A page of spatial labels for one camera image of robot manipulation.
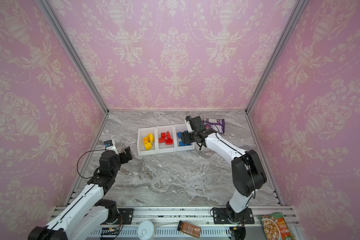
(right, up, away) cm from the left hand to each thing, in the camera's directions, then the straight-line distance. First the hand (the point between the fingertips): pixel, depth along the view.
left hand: (123, 149), depth 84 cm
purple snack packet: (+59, +14, +24) cm, 66 cm away
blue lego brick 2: (+33, +1, +12) cm, 35 cm away
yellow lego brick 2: (+11, 0, +14) cm, 18 cm away
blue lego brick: (+31, +7, +19) cm, 37 cm away
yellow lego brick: (+12, +5, +14) cm, 19 cm away
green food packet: (+78, -35, -13) cm, 86 cm away
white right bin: (+31, +1, +13) cm, 34 cm away
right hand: (+37, +8, +6) cm, 38 cm away
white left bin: (+7, +9, +16) cm, 19 cm away
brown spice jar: (+37, -33, -17) cm, 52 cm away
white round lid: (+17, -33, -18) cm, 42 cm away
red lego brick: (+20, +4, +18) cm, 27 cm away
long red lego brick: (+24, +3, +18) cm, 30 cm away
